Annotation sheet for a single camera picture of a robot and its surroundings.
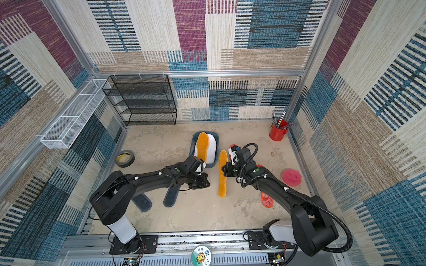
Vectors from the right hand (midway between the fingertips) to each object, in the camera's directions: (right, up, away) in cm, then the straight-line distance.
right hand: (224, 169), depth 86 cm
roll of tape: (-57, 0, +14) cm, 59 cm away
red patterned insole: (+21, -16, -1) cm, 27 cm away
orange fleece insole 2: (-13, +12, +20) cm, 26 cm away
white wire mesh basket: (-69, +18, -14) cm, 73 cm away
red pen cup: (+34, +19, +21) cm, 44 cm away
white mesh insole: (-7, +9, +20) cm, 23 cm away
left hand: (-6, -8, 0) cm, 10 cm away
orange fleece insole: (0, +6, 0) cm, 6 cm away
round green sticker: (-10, -29, -22) cm, 37 cm away
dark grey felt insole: (-28, -14, +2) cm, 31 cm away
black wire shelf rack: (-52, +41, +24) cm, 70 cm away
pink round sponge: (+36, -5, +4) cm, 36 cm away
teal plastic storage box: (-5, +1, +13) cm, 14 cm away
